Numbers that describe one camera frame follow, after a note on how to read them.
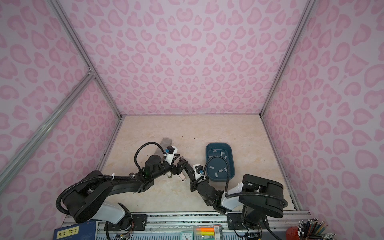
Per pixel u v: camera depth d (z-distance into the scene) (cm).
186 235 68
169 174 75
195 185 68
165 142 100
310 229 61
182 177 85
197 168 69
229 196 50
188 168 86
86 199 44
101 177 49
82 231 70
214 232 69
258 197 44
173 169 76
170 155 74
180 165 75
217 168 90
